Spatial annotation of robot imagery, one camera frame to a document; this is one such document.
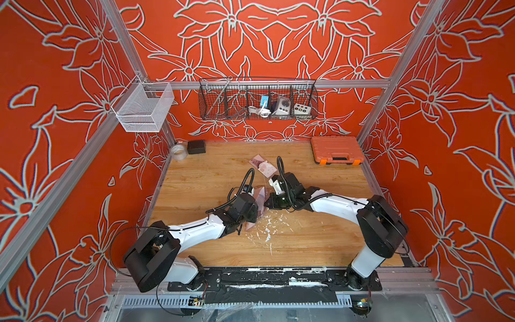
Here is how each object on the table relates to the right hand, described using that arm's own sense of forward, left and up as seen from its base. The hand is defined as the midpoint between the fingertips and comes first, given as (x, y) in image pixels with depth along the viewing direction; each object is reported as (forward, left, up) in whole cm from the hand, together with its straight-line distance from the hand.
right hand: (260, 205), depth 85 cm
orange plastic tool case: (+39, -44, -6) cm, 59 cm away
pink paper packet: (+27, -2, -7) cm, 27 cm away
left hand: (+1, +2, -3) cm, 4 cm away
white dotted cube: (+40, -19, +21) cm, 49 cm away
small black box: (+39, +38, -5) cm, 55 cm away
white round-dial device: (+39, -11, +24) cm, 47 cm away
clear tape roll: (+36, +48, -6) cm, 60 cm away
